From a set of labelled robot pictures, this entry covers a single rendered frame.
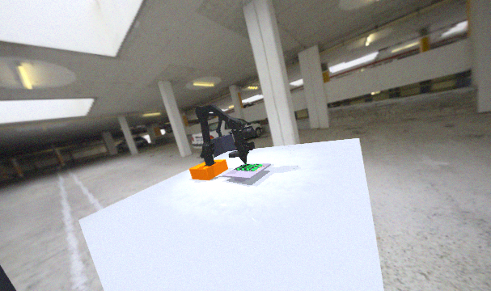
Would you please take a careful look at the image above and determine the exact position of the pale lavender switch panel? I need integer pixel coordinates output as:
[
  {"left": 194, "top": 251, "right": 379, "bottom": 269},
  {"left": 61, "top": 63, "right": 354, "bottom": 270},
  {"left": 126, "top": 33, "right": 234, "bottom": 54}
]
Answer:
[{"left": 222, "top": 163, "right": 271, "bottom": 182}]

